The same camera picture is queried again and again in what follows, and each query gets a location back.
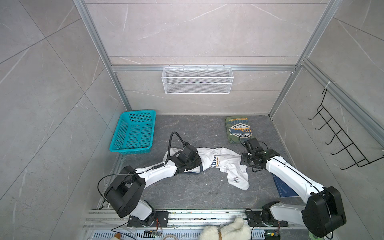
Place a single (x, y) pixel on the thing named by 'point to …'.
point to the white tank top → (227, 163)
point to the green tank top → (238, 129)
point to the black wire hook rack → (359, 159)
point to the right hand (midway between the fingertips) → (248, 160)
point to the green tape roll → (313, 236)
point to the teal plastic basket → (134, 133)
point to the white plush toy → (236, 230)
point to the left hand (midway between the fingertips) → (204, 158)
